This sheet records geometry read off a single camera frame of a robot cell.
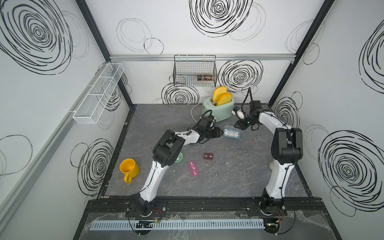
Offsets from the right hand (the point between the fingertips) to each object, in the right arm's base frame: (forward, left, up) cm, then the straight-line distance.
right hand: (238, 124), depth 99 cm
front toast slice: (+11, +10, +13) cm, 19 cm away
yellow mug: (-30, +66, -3) cm, 73 cm away
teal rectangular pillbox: (-3, +4, -7) cm, 8 cm away
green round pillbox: (-23, +38, -5) cm, 45 cm away
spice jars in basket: (+17, +23, +25) cm, 38 cm away
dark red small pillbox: (-21, +21, -6) cm, 30 cm away
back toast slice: (+17, +14, +13) cm, 25 cm away
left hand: (-6, +11, -3) cm, 13 cm away
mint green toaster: (+7, +12, +3) cm, 15 cm away
